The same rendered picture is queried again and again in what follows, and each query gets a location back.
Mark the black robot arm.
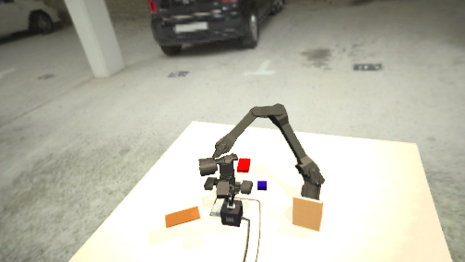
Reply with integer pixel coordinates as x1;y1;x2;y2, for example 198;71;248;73
198;103;325;201

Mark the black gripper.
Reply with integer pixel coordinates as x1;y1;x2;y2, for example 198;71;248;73
204;169;253;202

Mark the red rectangular block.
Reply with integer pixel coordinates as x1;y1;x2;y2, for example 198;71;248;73
237;158;251;173

